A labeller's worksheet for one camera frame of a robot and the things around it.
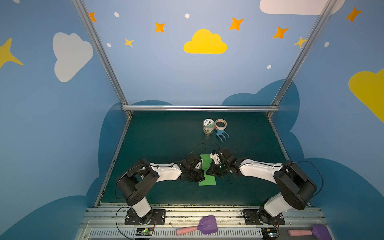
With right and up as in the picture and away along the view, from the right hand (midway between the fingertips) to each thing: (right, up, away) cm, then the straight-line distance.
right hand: (206, 171), depth 87 cm
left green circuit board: (-32, -25, -15) cm, 43 cm away
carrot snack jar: (+3, +28, +18) cm, 33 cm away
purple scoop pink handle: (-1, -23, -14) cm, 26 cm away
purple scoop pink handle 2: (+42, -23, -18) cm, 51 cm away
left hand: (0, -5, -1) cm, 5 cm away
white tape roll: (+14, +31, +29) cm, 45 cm away
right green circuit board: (+30, -26, -15) cm, 42 cm away
